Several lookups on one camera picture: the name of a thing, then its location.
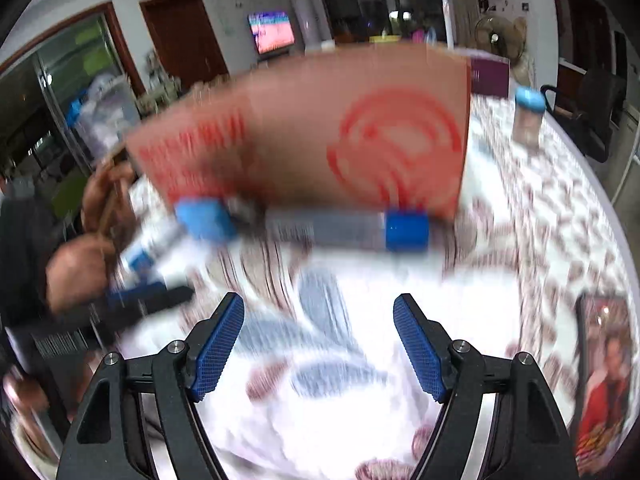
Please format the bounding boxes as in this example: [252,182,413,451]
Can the person's second hand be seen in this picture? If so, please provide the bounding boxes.
[46,234,117,313]

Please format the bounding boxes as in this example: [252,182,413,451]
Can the person's hand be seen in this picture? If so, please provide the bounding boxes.
[80,159,137,244]

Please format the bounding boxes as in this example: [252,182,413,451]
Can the clear tube blue cap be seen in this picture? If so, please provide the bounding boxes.
[265,209,431,252]

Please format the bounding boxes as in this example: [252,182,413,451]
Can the blue plug adapter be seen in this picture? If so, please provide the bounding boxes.
[175,198,238,244]

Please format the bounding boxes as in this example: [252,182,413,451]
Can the round metal tin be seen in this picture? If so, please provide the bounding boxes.
[226,196,265,233]

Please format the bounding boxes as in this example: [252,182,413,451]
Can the black smartphone playing video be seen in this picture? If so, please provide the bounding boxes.
[570,292,632,478]

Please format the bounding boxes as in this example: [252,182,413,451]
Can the brown cardboard box red print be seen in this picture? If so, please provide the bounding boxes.
[126,42,472,220]

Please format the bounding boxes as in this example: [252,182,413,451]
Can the toothpick jar blue lid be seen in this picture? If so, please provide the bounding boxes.
[512,86,546,151]

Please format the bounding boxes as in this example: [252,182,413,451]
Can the purple box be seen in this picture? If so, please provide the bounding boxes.
[470,58,510,99]

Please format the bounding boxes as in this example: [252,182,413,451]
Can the standing fan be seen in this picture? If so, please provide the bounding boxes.
[474,15,527,67]

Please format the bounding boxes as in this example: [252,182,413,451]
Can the television screen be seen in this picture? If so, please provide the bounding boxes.
[247,11,295,55]

